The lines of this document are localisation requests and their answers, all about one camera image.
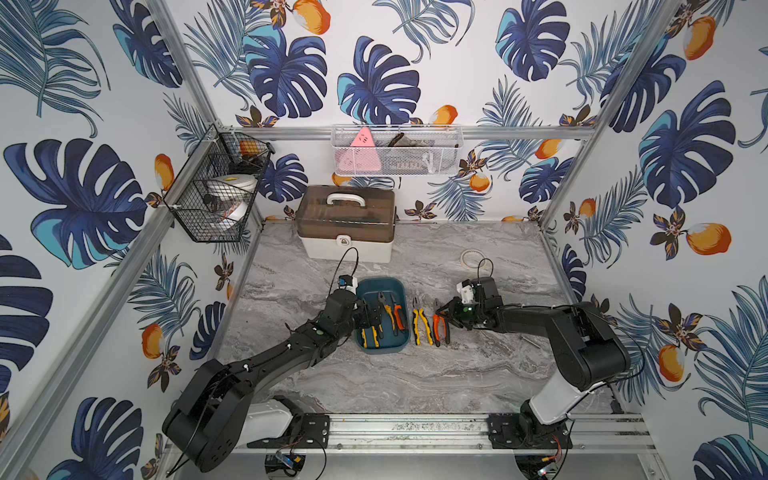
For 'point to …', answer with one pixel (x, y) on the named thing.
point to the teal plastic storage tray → (368, 288)
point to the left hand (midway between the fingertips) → (371, 302)
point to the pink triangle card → (362, 156)
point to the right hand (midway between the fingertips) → (439, 312)
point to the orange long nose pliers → (439, 319)
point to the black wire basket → (212, 196)
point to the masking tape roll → (471, 258)
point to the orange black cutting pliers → (393, 310)
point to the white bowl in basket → (234, 192)
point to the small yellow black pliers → (364, 340)
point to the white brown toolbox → (346, 222)
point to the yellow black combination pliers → (416, 325)
